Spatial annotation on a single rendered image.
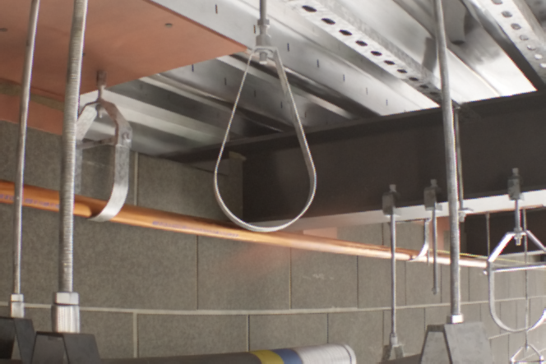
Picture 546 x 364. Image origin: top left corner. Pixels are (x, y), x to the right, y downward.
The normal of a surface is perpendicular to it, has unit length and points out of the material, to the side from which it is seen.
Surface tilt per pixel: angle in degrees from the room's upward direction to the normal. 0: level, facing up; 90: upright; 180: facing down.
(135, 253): 90
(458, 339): 57
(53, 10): 180
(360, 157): 90
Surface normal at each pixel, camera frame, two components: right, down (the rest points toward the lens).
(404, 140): -0.57, -0.18
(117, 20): 0.00, 0.97
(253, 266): 0.83, -0.13
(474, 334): 0.11, -0.71
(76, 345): 0.78, -0.43
